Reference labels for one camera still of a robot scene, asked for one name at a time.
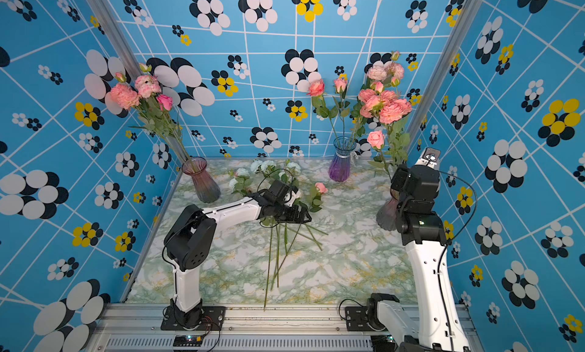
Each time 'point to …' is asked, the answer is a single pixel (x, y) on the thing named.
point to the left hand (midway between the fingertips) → (306, 217)
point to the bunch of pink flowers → (257, 174)
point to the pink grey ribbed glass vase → (207, 190)
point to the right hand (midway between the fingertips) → (421, 168)
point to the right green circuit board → (383, 343)
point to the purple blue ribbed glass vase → (340, 164)
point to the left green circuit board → (187, 340)
